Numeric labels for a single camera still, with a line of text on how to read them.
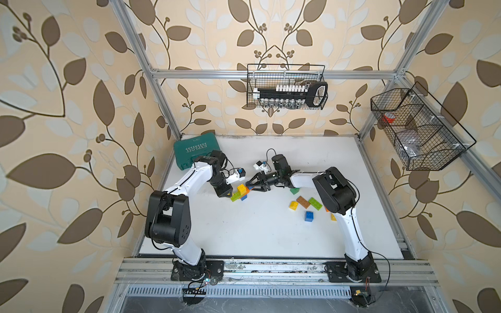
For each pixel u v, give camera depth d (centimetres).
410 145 74
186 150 108
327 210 62
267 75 91
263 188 91
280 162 85
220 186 77
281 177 85
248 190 91
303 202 93
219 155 74
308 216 85
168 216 46
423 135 73
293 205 90
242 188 87
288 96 85
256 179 89
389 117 87
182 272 68
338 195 59
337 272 73
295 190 95
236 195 89
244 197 94
